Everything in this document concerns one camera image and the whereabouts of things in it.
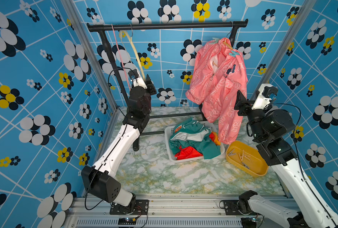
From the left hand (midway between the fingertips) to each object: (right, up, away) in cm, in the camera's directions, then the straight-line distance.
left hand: (145, 74), depth 66 cm
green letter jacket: (+26, -30, +20) cm, 44 cm away
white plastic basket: (+10, -29, +30) cm, 43 cm away
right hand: (+45, -10, -10) cm, 47 cm away
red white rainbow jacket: (+21, -41, +19) cm, 50 cm away
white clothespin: (+51, -44, +25) cm, 71 cm away
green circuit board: (-11, -73, +6) cm, 74 cm away
